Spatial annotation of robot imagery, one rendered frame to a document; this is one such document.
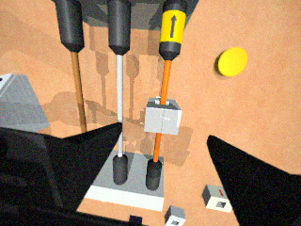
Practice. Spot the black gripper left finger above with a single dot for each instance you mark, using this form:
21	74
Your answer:
71	163

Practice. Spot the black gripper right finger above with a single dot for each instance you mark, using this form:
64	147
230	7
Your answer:
259	193

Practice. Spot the yellow disc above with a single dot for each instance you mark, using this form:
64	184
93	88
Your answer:
230	62

